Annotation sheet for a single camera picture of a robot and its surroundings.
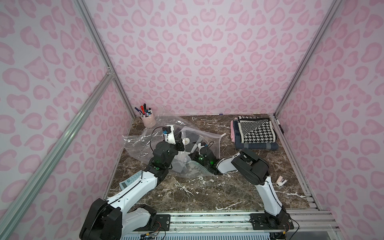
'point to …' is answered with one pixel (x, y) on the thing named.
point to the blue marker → (138, 110)
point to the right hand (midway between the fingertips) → (185, 156)
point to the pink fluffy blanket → (232, 134)
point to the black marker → (144, 105)
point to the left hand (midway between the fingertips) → (181, 131)
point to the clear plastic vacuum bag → (143, 143)
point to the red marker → (143, 110)
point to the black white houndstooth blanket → (256, 129)
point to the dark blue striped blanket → (239, 145)
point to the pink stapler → (280, 180)
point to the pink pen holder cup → (148, 121)
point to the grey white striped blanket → (182, 159)
